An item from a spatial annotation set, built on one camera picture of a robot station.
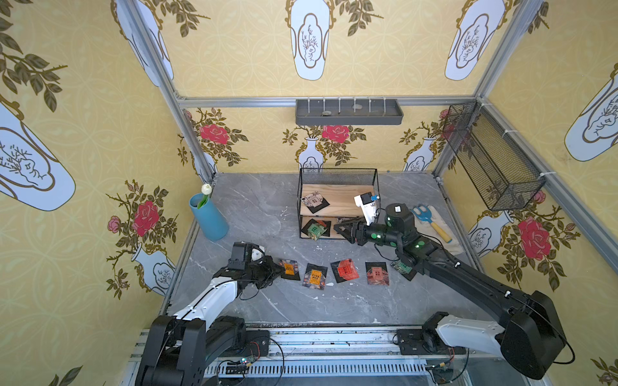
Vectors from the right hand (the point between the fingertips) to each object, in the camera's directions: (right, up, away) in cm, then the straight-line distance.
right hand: (333, 230), depth 73 cm
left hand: (-17, -15, +12) cm, 26 cm away
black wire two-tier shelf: (-1, +10, +19) cm, 21 cm away
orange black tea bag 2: (-14, -17, +14) cm, 26 cm away
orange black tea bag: (-6, -19, +14) cm, 24 cm away
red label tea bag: (+6, -17, +16) cm, 25 cm away
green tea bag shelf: (-5, -3, +24) cm, 25 cm away
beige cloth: (+42, -3, +27) cm, 50 cm away
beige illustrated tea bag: (-6, +8, +16) cm, 19 cm away
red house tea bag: (+17, -18, +14) cm, 29 cm away
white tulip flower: (-40, +12, +3) cm, 43 cm away
